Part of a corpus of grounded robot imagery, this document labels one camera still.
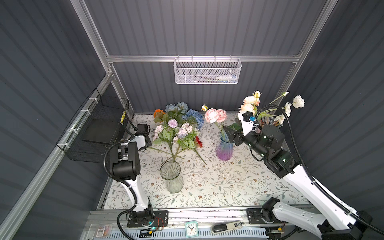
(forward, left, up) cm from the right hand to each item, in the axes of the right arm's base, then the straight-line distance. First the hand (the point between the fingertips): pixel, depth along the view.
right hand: (232, 124), depth 65 cm
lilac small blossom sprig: (+13, +25, -25) cm, 38 cm away
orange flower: (+36, +45, -29) cm, 65 cm away
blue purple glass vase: (+8, -2, -35) cm, 36 cm away
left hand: (+12, +55, -34) cm, 65 cm away
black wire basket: (+4, +67, -5) cm, 67 cm away
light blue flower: (+39, +31, -27) cm, 56 cm away
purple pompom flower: (+20, +32, -23) cm, 44 cm away
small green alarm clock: (-36, +19, -35) cm, 53 cm away
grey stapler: (-35, +7, -31) cm, 48 cm away
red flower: (+11, +15, -31) cm, 36 cm away
